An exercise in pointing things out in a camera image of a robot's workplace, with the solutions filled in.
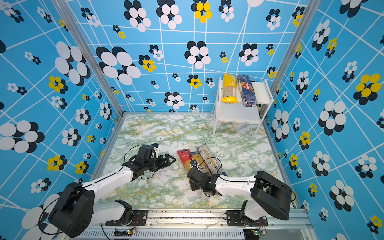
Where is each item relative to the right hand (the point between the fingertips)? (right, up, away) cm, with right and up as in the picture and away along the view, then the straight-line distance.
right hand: (193, 179), depth 86 cm
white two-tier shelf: (+27, +40, +17) cm, 51 cm away
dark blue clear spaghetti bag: (+1, +12, +7) cm, 14 cm away
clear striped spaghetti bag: (+11, +7, +3) cm, 14 cm away
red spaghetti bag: (-5, +11, +6) cm, 14 cm away
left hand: (-12, +11, 0) cm, 16 cm away
